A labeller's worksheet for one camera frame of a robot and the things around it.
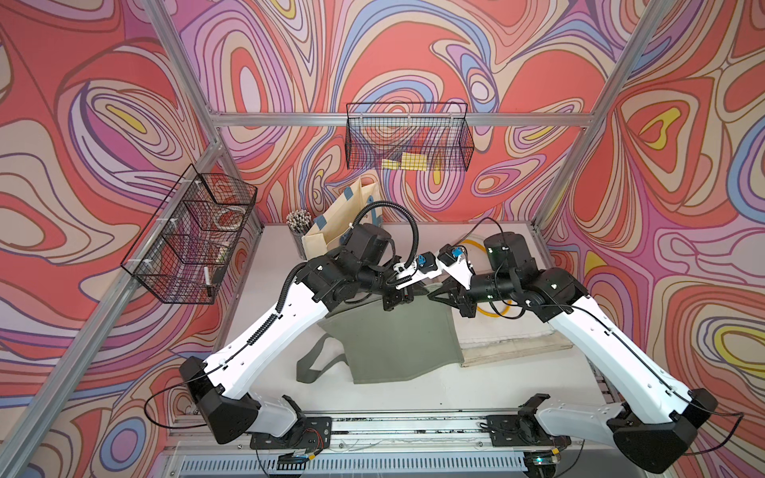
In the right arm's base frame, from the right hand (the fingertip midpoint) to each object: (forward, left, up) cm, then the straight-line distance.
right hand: (434, 301), depth 66 cm
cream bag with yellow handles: (-5, -11, +5) cm, 13 cm away
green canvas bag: (-5, +12, -12) cm, 18 cm away
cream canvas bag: (+1, -17, -26) cm, 31 cm away
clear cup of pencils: (+36, +39, -9) cm, 54 cm away
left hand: (+2, +2, +3) cm, 4 cm away
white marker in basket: (+8, +55, -1) cm, 55 cm away
